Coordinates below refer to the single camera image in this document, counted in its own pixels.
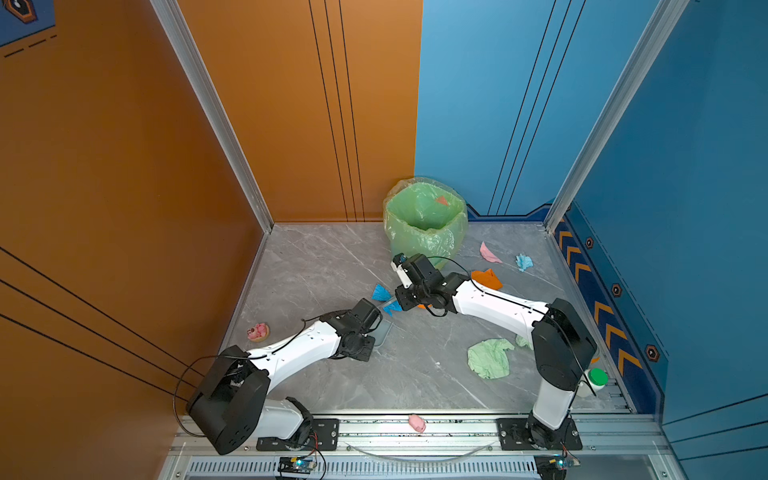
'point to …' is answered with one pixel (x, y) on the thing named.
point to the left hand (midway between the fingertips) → (363, 346)
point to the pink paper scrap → (488, 255)
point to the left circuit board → (295, 465)
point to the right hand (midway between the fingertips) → (396, 294)
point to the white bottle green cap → (593, 380)
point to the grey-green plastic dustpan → (381, 333)
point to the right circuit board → (551, 467)
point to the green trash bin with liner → (424, 217)
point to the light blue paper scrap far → (523, 262)
